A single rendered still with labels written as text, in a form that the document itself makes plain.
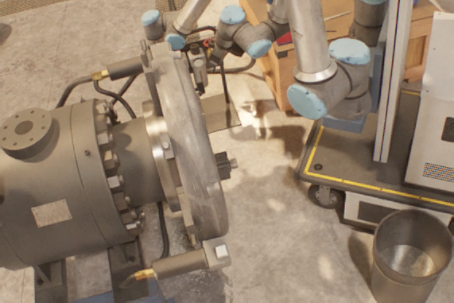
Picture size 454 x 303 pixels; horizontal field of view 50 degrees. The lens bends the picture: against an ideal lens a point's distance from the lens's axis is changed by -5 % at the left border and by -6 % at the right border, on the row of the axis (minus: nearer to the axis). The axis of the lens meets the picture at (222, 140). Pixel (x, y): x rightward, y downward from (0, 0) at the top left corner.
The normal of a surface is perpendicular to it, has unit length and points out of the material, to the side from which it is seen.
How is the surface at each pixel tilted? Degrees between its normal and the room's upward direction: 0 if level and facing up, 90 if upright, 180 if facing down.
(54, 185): 44
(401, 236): 87
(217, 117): 0
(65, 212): 62
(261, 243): 0
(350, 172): 0
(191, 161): 51
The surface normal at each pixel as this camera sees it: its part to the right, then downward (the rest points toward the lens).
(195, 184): 0.17, 0.28
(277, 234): -0.13, -0.69
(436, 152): -0.38, 0.70
